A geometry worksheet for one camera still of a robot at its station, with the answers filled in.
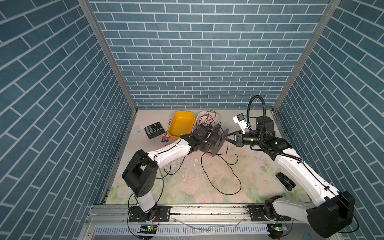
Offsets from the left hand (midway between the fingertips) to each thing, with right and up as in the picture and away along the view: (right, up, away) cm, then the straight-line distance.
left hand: (207, 143), depth 88 cm
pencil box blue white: (-28, +3, +14) cm, 31 cm away
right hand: (+7, +6, -17) cm, 19 cm away
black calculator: (-37, +7, +17) cm, 41 cm away
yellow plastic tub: (-18, +13, +22) cm, 31 cm away
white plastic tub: (+8, +15, +20) cm, 26 cm away
